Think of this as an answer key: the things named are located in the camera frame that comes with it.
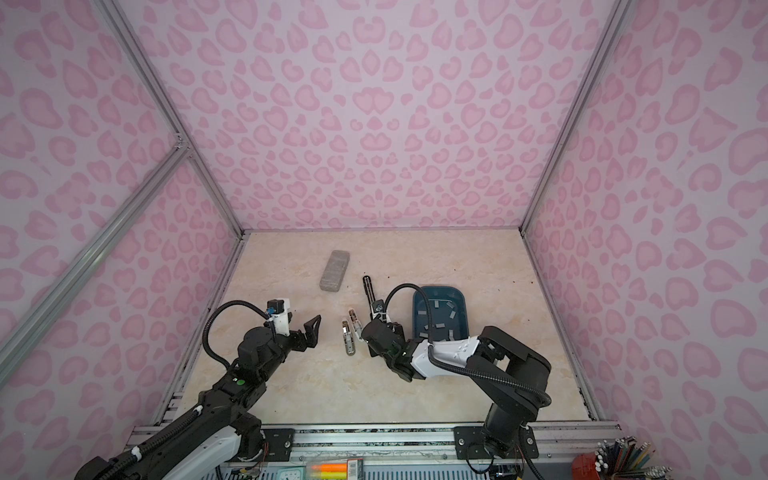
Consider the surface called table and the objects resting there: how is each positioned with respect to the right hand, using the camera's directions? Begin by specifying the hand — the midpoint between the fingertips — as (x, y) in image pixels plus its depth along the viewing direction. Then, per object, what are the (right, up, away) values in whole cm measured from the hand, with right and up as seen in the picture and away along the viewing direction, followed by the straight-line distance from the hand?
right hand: (376, 327), depth 89 cm
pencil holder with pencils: (+53, -21, -27) cm, 63 cm away
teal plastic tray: (+23, +2, +7) cm, 24 cm away
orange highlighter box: (-4, -28, -20) cm, 34 cm away
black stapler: (-3, +8, +11) cm, 14 cm away
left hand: (-19, +6, -7) cm, 21 cm away
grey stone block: (-16, +16, +15) cm, 27 cm away
